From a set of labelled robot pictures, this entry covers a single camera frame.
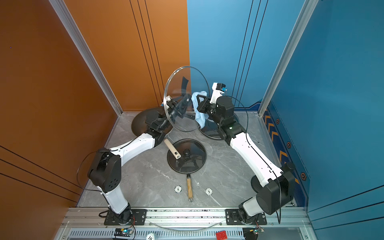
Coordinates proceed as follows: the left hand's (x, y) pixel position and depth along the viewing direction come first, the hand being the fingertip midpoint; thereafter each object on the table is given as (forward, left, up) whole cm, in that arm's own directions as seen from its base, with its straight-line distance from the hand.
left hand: (187, 94), depth 68 cm
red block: (-50, -16, -41) cm, 67 cm away
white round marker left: (-29, +6, -43) cm, 52 cm away
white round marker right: (-30, -11, -42) cm, 53 cm away
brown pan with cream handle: (+10, +36, -36) cm, 52 cm away
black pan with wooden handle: (-26, -1, -41) cm, 49 cm away
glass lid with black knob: (-7, -2, -47) cm, 47 cm away
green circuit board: (-49, +31, -44) cm, 72 cm away
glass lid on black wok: (-7, -12, -17) cm, 22 cm away
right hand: (+1, -5, -2) cm, 6 cm away
